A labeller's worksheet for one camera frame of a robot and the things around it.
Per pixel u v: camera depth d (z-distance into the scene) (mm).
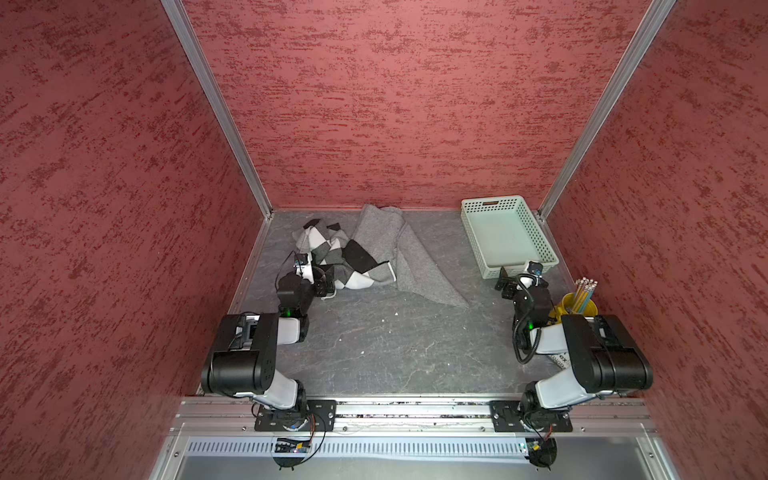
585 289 793
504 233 1217
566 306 826
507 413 741
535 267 777
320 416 740
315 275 943
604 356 459
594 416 768
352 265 1008
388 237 1073
